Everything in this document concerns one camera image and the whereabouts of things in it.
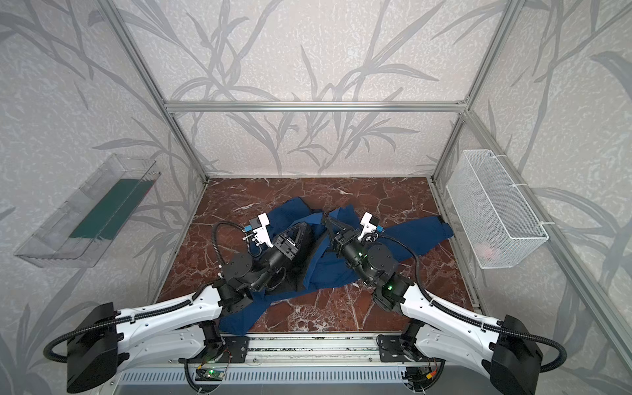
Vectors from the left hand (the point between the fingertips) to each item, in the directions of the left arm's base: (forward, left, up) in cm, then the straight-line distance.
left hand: (309, 221), depth 65 cm
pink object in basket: (-3, -52, -11) cm, 53 cm away
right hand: (+2, -5, +2) cm, 5 cm away
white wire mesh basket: (-2, -48, +3) cm, 48 cm away
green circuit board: (-32, +29, -33) cm, 55 cm away
